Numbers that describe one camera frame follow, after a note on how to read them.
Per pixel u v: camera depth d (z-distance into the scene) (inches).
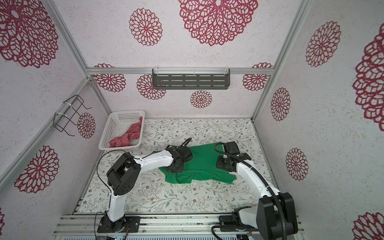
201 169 36.8
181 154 27.5
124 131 44.4
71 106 30.7
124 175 19.9
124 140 38.5
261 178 18.9
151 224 29.7
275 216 15.9
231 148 26.4
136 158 21.0
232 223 29.1
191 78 37.0
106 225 25.1
